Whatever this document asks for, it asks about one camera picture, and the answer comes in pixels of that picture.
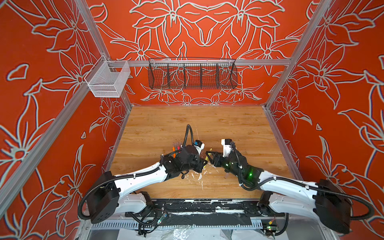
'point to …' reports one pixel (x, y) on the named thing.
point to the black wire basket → (192, 73)
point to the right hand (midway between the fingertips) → (205, 153)
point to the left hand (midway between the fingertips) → (207, 161)
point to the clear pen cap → (226, 175)
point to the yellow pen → (206, 158)
